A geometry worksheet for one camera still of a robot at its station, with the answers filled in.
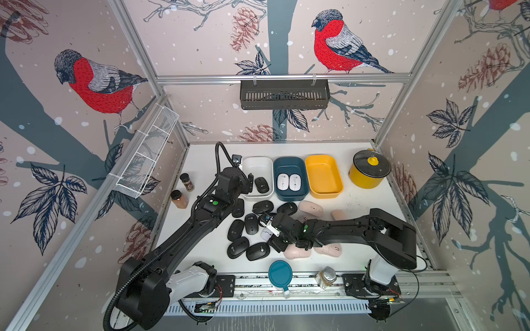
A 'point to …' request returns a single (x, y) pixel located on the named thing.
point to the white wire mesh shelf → (129, 181)
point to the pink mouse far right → (337, 214)
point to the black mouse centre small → (251, 223)
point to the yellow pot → (363, 181)
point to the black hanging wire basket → (284, 94)
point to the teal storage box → (289, 165)
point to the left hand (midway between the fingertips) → (245, 169)
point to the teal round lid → (280, 274)
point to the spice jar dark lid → (185, 177)
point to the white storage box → (259, 167)
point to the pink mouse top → (310, 208)
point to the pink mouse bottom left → (292, 252)
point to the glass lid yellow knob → (372, 163)
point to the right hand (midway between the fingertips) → (272, 233)
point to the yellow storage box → (324, 175)
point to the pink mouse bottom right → (333, 249)
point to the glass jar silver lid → (326, 276)
